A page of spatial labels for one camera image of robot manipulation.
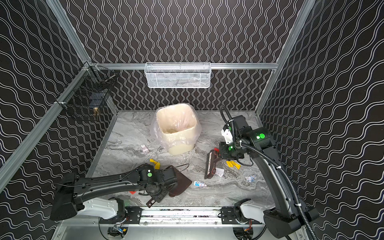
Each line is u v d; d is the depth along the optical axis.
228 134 0.62
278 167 0.39
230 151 0.55
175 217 0.75
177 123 0.93
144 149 0.98
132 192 0.82
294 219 0.36
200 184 0.84
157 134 0.80
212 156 0.77
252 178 0.87
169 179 0.57
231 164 0.92
